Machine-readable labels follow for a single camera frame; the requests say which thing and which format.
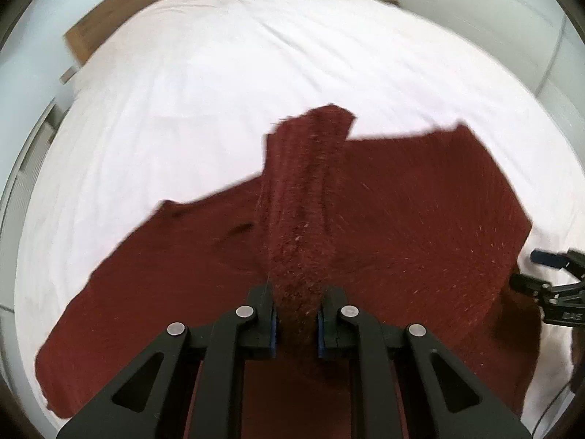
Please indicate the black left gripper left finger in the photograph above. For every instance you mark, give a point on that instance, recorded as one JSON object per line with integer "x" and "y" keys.
{"x": 188, "y": 382}

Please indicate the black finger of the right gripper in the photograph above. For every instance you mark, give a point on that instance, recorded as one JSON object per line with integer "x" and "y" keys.
{"x": 572, "y": 261}
{"x": 537, "y": 289}

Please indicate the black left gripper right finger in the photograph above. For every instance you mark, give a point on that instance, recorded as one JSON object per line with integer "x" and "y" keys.
{"x": 404, "y": 383}

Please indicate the white bed sheet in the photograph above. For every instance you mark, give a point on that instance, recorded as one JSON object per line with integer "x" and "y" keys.
{"x": 174, "y": 105}

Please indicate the white wardrobe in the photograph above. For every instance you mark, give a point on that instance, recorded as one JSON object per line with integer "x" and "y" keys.
{"x": 535, "y": 39}

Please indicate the white shelf unit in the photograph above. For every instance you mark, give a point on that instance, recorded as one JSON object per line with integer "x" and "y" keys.
{"x": 18, "y": 191}

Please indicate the dark red knitted sweater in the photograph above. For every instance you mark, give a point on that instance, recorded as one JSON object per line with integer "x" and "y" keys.
{"x": 416, "y": 229}

